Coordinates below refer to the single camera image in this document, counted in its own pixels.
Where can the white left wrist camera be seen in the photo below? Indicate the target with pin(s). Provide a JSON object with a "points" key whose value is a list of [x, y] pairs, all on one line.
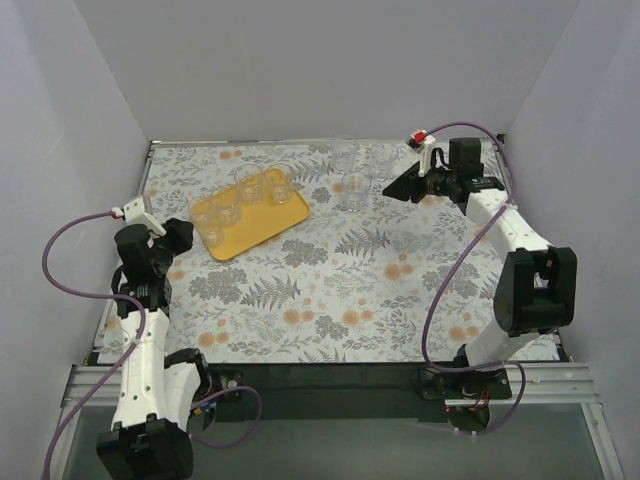
{"points": [[139, 211]]}

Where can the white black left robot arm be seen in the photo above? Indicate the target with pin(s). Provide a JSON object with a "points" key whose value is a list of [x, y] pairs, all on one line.
{"points": [[148, 437]]}

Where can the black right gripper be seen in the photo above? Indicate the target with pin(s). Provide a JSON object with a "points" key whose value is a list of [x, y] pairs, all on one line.
{"points": [[416, 183]]}

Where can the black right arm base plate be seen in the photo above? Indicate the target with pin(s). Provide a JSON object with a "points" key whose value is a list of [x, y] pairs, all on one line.
{"points": [[463, 399]]}

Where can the floral patterned table mat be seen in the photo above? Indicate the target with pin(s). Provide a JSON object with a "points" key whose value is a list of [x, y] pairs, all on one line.
{"points": [[392, 282]]}

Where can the clear drinking glass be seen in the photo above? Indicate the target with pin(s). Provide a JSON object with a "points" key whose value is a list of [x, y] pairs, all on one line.
{"points": [[228, 205]]}

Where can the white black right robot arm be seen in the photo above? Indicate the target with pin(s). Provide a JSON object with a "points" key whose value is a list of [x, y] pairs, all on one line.
{"points": [[535, 293]]}

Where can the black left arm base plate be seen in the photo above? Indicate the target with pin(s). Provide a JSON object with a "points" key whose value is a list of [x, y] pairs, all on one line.
{"points": [[215, 386]]}

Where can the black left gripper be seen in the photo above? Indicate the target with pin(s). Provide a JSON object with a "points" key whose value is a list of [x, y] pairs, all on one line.
{"points": [[170, 241]]}

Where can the yellow plastic tray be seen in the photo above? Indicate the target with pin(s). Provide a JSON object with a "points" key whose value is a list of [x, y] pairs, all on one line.
{"points": [[259, 223]]}

